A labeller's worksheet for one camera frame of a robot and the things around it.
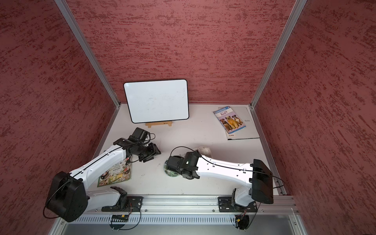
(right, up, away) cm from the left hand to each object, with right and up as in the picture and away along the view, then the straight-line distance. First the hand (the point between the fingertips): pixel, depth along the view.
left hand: (157, 157), depth 82 cm
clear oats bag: (+27, +6, -13) cm, 30 cm away
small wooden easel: (-7, +18, +21) cm, 28 cm away
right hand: (+24, +3, -7) cm, 26 cm away
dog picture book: (+48, +21, +25) cm, 58 cm away
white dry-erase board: (-4, +34, +14) cm, 37 cm away
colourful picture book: (-22, -9, +2) cm, 24 cm away
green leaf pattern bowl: (+6, -9, +1) cm, 11 cm away
